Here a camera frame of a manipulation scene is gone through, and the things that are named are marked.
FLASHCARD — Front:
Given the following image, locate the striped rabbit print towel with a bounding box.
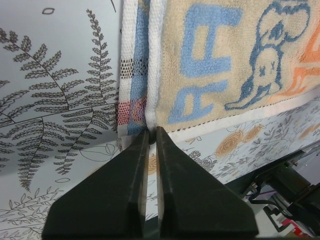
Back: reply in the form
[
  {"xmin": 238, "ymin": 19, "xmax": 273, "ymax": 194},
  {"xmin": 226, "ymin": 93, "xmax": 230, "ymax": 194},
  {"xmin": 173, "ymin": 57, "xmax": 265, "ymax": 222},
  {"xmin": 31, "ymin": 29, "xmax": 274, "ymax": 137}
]
[{"xmin": 117, "ymin": 0, "xmax": 320, "ymax": 148}]

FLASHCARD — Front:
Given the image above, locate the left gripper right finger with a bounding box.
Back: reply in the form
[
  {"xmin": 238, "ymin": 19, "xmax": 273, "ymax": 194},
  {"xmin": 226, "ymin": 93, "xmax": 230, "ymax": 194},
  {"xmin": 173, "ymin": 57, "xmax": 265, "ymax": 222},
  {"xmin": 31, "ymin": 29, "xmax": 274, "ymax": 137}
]
[{"xmin": 156, "ymin": 127, "xmax": 259, "ymax": 238}]

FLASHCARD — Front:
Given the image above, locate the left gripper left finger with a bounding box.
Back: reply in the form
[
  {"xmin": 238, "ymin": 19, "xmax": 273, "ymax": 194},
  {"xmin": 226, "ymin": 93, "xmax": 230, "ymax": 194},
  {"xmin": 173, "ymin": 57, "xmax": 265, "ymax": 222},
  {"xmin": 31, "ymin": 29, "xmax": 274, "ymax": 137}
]
[{"xmin": 41, "ymin": 130, "xmax": 149, "ymax": 238}]

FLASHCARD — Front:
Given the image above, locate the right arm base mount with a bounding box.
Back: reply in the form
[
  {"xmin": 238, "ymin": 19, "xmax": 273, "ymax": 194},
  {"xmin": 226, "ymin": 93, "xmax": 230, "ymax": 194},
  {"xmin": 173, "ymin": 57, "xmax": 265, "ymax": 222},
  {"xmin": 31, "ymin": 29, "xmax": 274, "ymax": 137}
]
[{"xmin": 226, "ymin": 149, "xmax": 320, "ymax": 236}]

